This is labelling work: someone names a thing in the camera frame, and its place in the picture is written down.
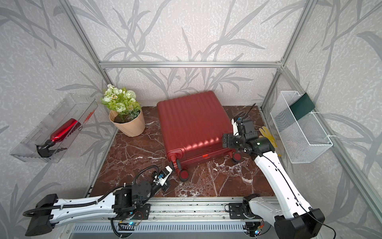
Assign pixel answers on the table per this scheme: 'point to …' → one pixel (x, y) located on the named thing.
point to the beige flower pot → (131, 122)
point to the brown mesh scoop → (244, 115)
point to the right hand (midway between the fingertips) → (228, 137)
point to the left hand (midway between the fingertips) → (174, 170)
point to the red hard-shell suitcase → (192, 127)
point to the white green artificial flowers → (124, 102)
